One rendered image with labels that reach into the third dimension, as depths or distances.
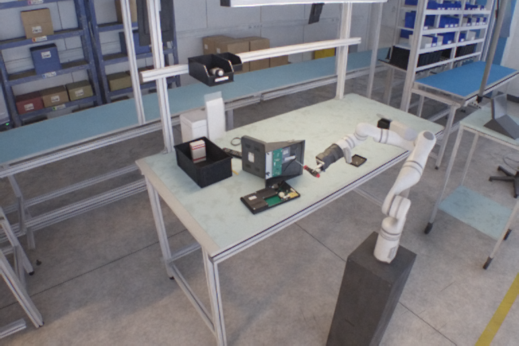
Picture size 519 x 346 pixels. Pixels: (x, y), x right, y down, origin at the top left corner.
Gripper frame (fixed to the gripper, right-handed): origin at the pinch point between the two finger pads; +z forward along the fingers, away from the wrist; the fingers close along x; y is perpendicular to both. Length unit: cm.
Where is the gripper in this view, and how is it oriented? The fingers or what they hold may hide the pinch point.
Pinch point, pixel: (312, 174)
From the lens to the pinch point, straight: 145.6
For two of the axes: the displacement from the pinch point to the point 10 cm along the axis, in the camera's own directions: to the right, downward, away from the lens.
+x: -2.5, -7.5, -6.1
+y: -5.5, -4.1, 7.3
